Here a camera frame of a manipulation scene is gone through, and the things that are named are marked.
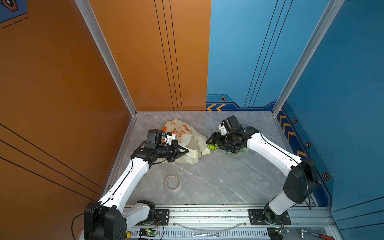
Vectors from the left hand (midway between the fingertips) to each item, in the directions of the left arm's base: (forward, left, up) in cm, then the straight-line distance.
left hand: (189, 149), depth 74 cm
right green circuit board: (-32, -42, -22) cm, 58 cm away
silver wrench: (-33, -14, -22) cm, 42 cm away
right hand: (+6, -12, -4) cm, 14 cm away
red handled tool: (-34, -66, -21) cm, 77 cm away
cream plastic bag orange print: (+7, +1, -1) cm, 7 cm away
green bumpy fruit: (+2, -13, -2) cm, 13 cm away
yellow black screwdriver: (-34, +27, -19) cm, 47 cm away
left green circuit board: (-33, +19, -22) cm, 44 cm away
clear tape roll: (-13, +11, -20) cm, 26 cm away
